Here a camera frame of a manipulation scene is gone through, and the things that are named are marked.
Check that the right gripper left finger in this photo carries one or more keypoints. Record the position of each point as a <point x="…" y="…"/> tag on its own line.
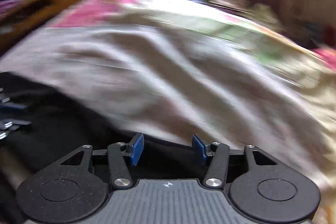
<point x="121" y="155"/>

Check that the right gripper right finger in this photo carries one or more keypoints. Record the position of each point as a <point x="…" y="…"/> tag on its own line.
<point x="215" y="157"/>

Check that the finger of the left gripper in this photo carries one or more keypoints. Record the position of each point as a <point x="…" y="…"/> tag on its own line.
<point x="9" y="126"/>
<point x="6" y="102"/>

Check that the black pants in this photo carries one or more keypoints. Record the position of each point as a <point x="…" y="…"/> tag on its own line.
<point x="59" y="125"/>

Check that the floral bed sheet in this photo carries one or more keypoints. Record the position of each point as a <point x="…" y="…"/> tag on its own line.
<point x="172" y="68"/>

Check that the wooden side cabinet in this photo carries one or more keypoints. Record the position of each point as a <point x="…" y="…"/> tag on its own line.
<point x="19" y="21"/>

